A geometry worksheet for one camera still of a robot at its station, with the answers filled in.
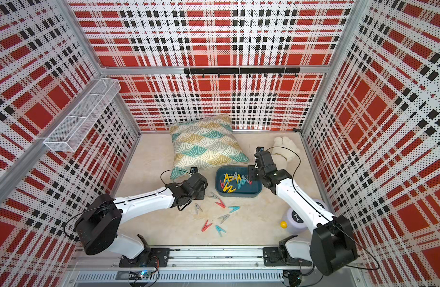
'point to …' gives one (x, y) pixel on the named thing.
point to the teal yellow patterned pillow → (204, 142)
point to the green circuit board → (141, 275)
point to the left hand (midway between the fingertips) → (201, 189)
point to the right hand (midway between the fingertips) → (255, 169)
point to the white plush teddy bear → (285, 150)
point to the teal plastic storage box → (247, 190)
